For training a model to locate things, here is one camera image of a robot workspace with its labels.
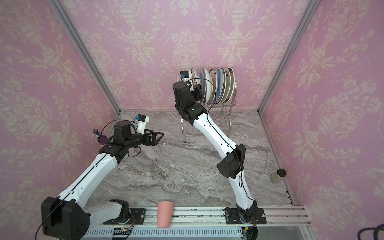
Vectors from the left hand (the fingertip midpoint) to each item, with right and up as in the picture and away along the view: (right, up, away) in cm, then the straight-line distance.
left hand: (158, 133), depth 78 cm
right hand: (+22, +24, -3) cm, 33 cm away
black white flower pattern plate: (+27, +17, +3) cm, 32 cm away
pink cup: (+5, -37, -6) cm, 38 cm away
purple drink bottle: (-35, -4, +10) cm, 37 cm away
